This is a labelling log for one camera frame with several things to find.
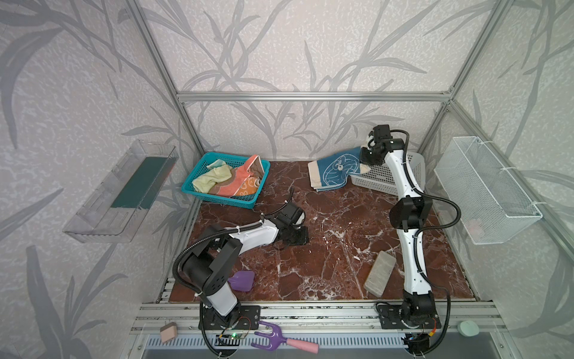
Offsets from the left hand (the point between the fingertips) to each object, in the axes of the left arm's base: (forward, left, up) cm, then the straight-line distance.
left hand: (311, 234), depth 89 cm
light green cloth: (+28, +42, +5) cm, 51 cm away
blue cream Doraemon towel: (+34, -11, -2) cm, 36 cm away
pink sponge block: (-33, +46, -2) cm, 56 cm away
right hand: (+36, -24, +11) cm, 44 cm away
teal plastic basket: (+31, +54, +3) cm, 63 cm away
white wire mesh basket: (-3, -50, +30) cm, 59 cm away
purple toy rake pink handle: (-35, +11, -3) cm, 36 cm away
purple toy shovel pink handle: (-17, +26, -5) cm, 31 cm away
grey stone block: (-15, -25, -1) cm, 29 cm away
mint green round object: (-31, -50, -1) cm, 59 cm away
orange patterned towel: (+29, +32, -2) cm, 43 cm away
